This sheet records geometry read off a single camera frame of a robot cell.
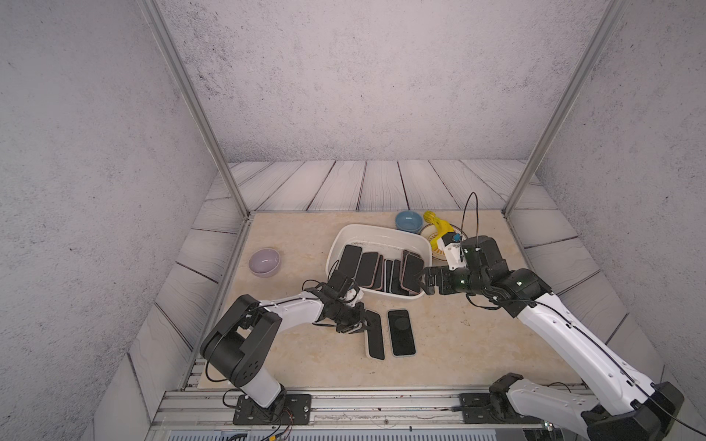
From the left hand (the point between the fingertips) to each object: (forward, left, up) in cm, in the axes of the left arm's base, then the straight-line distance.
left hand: (377, 330), depth 83 cm
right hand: (+6, -13, +19) cm, 24 cm away
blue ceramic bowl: (+46, -16, -1) cm, 49 cm away
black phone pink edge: (+19, -6, -1) cm, 20 cm away
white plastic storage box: (+27, -3, -1) cm, 27 cm away
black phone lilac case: (+24, +2, -3) cm, 24 cm away
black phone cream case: (-1, +1, -3) cm, 3 cm away
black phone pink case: (+24, -14, -3) cm, 28 cm away
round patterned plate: (+42, -25, -3) cm, 49 cm away
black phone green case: (+2, -8, -8) cm, 11 cm away
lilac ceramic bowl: (+27, +40, -2) cm, 48 cm away
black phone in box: (+29, +8, -4) cm, 31 cm away
